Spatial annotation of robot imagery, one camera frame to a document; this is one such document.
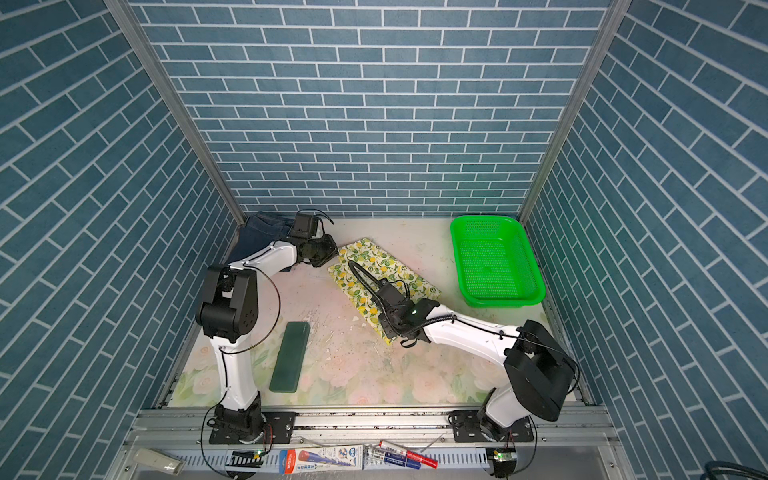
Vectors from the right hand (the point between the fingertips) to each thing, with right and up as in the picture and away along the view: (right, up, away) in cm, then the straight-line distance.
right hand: (388, 314), depth 85 cm
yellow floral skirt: (-4, +13, +19) cm, 23 cm away
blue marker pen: (+2, -30, -16) cm, 34 cm away
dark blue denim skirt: (-48, +25, +23) cm, 59 cm away
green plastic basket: (+39, +13, +23) cm, 47 cm away
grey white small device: (-52, -28, -19) cm, 62 cm away
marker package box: (-18, -30, -17) cm, 39 cm away
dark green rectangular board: (-28, -12, -2) cm, 31 cm away
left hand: (-17, +19, +16) cm, 30 cm away
